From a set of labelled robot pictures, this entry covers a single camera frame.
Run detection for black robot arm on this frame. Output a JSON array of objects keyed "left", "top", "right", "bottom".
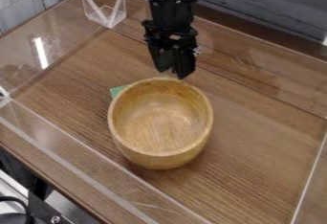
[{"left": 142, "top": 0, "right": 198, "bottom": 79}]

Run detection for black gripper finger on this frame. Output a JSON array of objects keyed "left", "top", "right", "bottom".
[
  {"left": 147, "top": 39, "right": 174, "bottom": 73},
  {"left": 173, "top": 42, "right": 199, "bottom": 79}
]

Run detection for black metal bracket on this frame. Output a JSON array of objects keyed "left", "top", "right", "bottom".
[{"left": 29, "top": 191, "right": 74, "bottom": 224}]

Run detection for clear acrylic corner bracket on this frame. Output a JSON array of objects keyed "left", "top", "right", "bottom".
[{"left": 82, "top": 0, "right": 127, "bottom": 29}]

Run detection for black cable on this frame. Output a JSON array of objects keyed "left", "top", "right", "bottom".
[{"left": 0, "top": 196, "right": 34, "bottom": 224}]

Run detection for green block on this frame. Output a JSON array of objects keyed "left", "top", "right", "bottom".
[{"left": 110, "top": 85, "right": 126, "bottom": 99}]

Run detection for brown wooden bowl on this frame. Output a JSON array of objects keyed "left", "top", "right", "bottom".
[{"left": 107, "top": 78, "right": 214, "bottom": 169}]

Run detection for clear acrylic tray walls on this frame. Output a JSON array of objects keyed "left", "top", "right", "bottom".
[{"left": 0, "top": 0, "right": 327, "bottom": 224}]

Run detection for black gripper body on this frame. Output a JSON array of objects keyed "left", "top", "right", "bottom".
[{"left": 142, "top": 0, "right": 198, "bottom": 46}]

